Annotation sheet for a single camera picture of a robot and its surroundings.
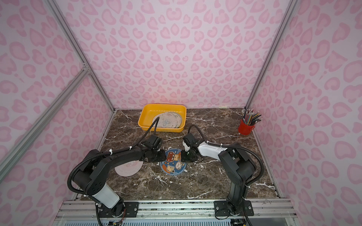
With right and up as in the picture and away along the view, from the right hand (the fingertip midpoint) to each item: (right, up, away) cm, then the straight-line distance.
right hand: (183, 160), depth 90 cm
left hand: (-11, +1, +1) cm, 11 cm away
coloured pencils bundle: (+45, +27, +5) cm, 53 cm away
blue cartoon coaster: (-6, -3, -2) cm, 7 cm away
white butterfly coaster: (-12, +26, +20) cm, 34 cm away
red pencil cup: (+43, +19, +8) cm, 48 cm away
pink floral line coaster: (-5, +26, +20) cm, 33 cm away
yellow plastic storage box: (-29, +33, +27) cm, 52 cm away
